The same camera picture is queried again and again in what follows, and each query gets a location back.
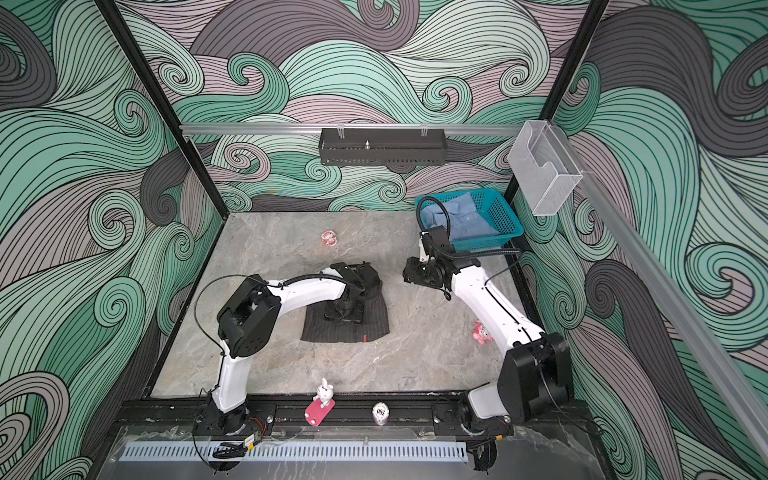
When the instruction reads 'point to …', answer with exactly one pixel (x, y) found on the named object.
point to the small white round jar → (380, 413)
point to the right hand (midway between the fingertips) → (411, 273)
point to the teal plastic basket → (492, 203)
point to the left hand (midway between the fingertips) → (348, 319)
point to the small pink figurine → (329, 237)
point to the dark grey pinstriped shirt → (317, 328)
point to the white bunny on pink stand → (321, 407)
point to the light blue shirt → (463, 217)
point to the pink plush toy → (481, 334)
